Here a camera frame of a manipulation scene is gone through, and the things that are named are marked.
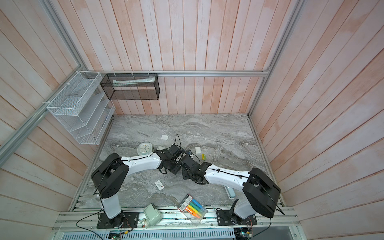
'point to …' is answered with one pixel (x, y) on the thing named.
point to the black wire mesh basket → (131, 86)
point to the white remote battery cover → (198, 150)
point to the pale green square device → (152, 214)
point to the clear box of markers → (192, 210)
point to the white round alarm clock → (144, 148)
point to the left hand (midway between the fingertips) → (175, 170)
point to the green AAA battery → (204, 157)
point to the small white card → (159, 185)
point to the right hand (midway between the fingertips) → (186, 170)
